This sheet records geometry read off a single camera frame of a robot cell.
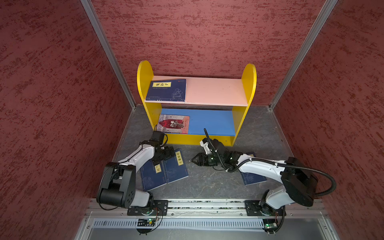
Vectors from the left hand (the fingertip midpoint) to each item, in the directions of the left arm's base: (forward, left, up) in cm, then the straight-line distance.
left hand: (169, 160), depth 89 cm
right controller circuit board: (-31, -53, -2) cm, 61 cm away
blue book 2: (-4, -4, -2) cm, 6 cm away
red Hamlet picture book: (+18, -2, +13) cm, 22 cm away
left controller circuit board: (-31, +5, -2) cm, 32 cm away
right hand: (-6, -15, +8) cm, 18 cm away
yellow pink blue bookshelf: (+43, -23, -1) cm, 49 cm away
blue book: (-9, +8, -3) cm, 12 cm away
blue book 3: (-10, -48, -1) cm, 49 cm away
